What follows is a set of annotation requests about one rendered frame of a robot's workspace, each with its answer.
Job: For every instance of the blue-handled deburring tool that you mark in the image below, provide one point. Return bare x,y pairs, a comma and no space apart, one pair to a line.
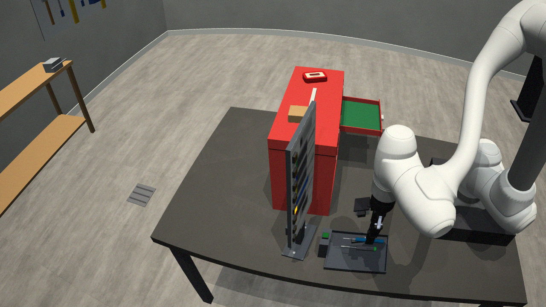
364,240

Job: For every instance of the tan cardboard box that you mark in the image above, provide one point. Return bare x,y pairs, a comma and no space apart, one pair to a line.
296,113

